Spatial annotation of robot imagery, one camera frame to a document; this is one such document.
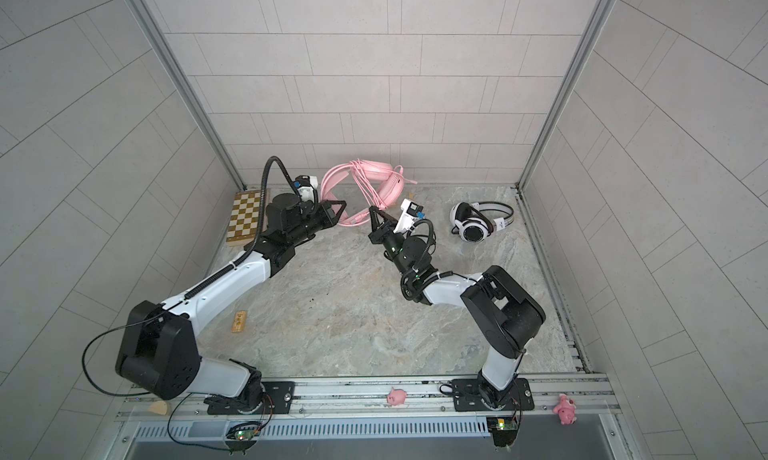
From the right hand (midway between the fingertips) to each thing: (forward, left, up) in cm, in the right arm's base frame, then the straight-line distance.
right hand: (369, 209), depth 78 cm
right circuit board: (-46, -28, -27) cm, 61 cm away
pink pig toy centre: (-39, -4, -24) cm, 46 cm away
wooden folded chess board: (+17, +45, -19) cm, 52 cm away
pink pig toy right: (-44, -43, -24) cm, 66 cm away
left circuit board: (-43, +29, -21) cm, 57 cm away
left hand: (+2, +4, +1) cm, 5 cm away
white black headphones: (+7, -32, -18) cm, 38 cm away
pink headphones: (+6, +4, +1) cm, 7 cm away
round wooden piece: (-38, +51, -22) cm, 67 cm away
